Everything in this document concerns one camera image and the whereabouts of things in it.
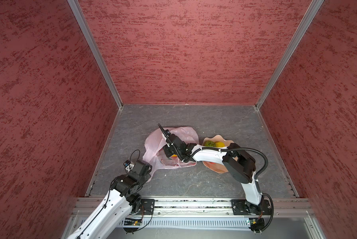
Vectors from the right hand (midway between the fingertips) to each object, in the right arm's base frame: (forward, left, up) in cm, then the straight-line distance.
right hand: (165, 148), depth 90 cm
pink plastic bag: (-7, +5, +8) cm, 12 cm away
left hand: (-17, +10, -3) cm, 20 cm away
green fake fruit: (+1, -28, +3) cm, 28 cm away
